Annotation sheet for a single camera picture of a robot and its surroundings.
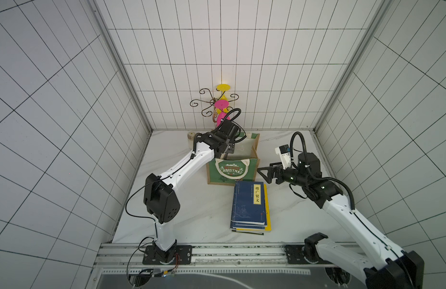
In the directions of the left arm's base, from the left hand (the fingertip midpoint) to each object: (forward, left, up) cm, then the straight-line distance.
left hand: (220, 146), depth 84 cm
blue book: (-33, -12, -9) cm, 37 cm away
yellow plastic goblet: (+33, -1, +11) cm, 35 cm away
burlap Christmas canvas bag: (-10, -10, -1) cm, 14 cm away
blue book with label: (-25, -13, -8) cm, 30 cm away
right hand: (-11, -20, +2) cm, 23 cm away
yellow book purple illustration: (-34, -20, -10) cm, 40 cm away
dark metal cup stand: (+20, +14, +10) cm, 26 cm away
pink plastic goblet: (+19, -1, +11) cm, 22 cm away
